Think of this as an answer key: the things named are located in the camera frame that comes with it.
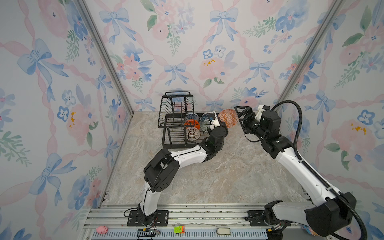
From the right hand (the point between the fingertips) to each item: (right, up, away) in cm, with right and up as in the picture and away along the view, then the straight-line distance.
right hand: (236, 111), depth 73 cm
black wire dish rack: (-28, -8, +12) cm, 31 cm away
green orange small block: (-27, -55, -4) cm, 62 cm away
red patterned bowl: (-1, -2, +11) cm, 11 cm away
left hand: (-6, -2, +9) cm, 11 cm away
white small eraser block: (-7, -57, -3) cm, 57 cm away
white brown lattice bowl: (-21, -12, +30) cm, 39 cm away
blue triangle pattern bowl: (-13, -3, -3) cm, 14 cm away
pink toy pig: (-63, -55, -4) cm, 84 cm away
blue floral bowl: (-22, +1, +37) cm, 43 cm away
